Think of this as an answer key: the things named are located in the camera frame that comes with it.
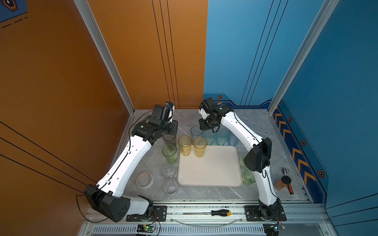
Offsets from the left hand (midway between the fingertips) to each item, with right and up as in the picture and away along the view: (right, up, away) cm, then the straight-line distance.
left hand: (174, 122), depth 75 cm
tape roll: (-17, -36, +6) cm, 40 cm away
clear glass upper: (-4, -29, +11) cm, 31 cm away
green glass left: (-5, -17, +14) cm, 23 cm away
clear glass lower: (-3, -36, +6) cm, 37 cm away
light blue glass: (+12, -5, +14) cm, 19 cm away
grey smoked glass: (-5, -9, +12) cm, 16 cm away
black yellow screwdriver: (+21, -45, -2) cm, 50 cm away
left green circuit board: (-13, -52, -4) cm, 54 cm away
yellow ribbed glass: (+5, -12, +13) cm, 18 cm away
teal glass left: (+21, -9, +19) cm, 29 cm away
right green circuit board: (+47, -51, -5) cm, 70 cm away
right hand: (+15, -3, +14) cm, 20 cm away
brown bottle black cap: (+56, -32, +1) cm, 64 cm away
